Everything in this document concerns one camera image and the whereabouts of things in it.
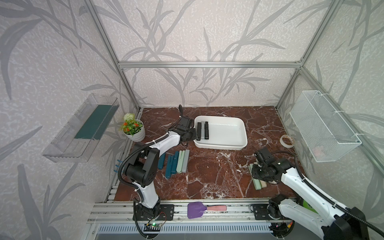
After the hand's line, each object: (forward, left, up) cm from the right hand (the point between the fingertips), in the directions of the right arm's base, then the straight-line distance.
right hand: (253, 173), depth 82 cm
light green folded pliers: (+8, +42, -2) cm, 43 cm away
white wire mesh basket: (+6, -26, +28) cm, 39 cm away
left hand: (+24, +32, +4) cm, 40 cm away
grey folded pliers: (+8, +38, -2) cm, 39 cm away
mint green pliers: (-5, -2, -2) cm, 5 cm away
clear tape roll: (+21, -27, -5) cm, 34 cm away
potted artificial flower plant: (+24, +70, +10) cm, 75 cm away
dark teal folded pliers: (+11, +48, -3) cm, 49 cm away
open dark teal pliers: (+9, +54, -3) cm, 54 cm away
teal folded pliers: (+8, +45, -2) cm, 45 cm away
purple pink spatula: (-17, +31, -2) cm, 36 cm away
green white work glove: (-20, -6, +27) cm, 34 cm away
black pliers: (+29, +30, 0) cm, 42 cm away
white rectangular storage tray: (+30, +12, -4) cm, 32 cm away
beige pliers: (-6, -5, -1) cm, 7 cm away
